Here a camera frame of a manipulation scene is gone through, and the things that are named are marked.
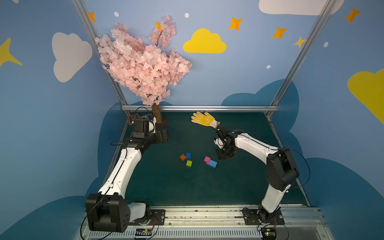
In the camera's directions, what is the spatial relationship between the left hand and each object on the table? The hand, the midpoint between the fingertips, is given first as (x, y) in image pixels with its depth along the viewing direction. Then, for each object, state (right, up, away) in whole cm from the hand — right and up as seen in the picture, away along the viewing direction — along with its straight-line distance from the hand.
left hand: (161, 132), depth 82 cm
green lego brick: (+16, -20, +11) cm, 27 cm away
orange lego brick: (+12, -17, +13) cm, 24 cm away
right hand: (+37, -15, +9) cm, 41 cm away
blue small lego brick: (+15, -15, +13) cm, 25 cm away
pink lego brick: (+27, -18, +10) cm, 34 cm away
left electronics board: (-6, -49, -9) cm, 51 cm away
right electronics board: (+56, -50, -9) cm, 76 cm away
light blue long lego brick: (+30, -20, +10) cm, 38 cm away
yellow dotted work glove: (+29, +9, +36) cm, 47 cm away
